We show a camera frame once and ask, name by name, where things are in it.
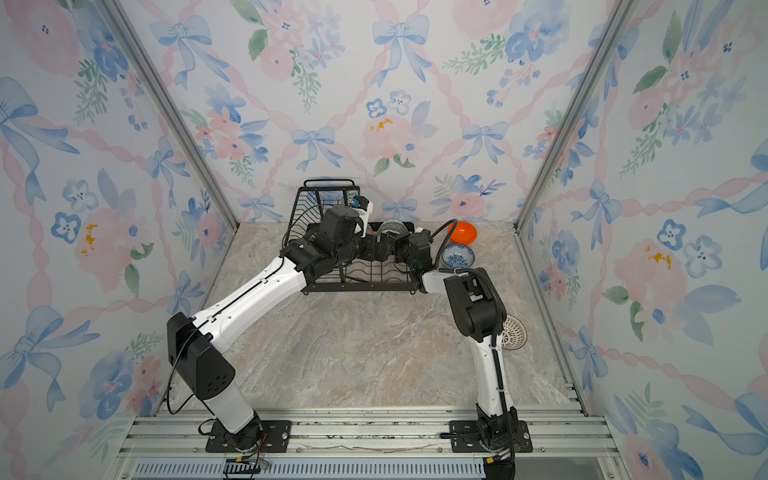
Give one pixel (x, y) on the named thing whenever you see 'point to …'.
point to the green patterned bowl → (393, 225)
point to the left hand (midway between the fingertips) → (381, 234)
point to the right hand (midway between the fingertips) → (383, 229)
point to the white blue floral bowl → (458, 256)
